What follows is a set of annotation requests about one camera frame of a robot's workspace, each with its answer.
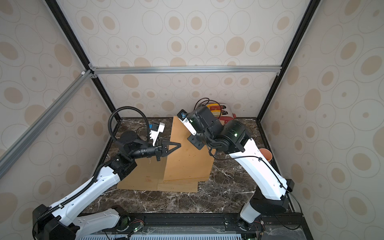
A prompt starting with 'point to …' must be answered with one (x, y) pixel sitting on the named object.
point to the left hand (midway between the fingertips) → (181, 149)
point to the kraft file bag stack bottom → (188, 161)
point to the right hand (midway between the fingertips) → (193, 133)
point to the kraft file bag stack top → (180, 185)
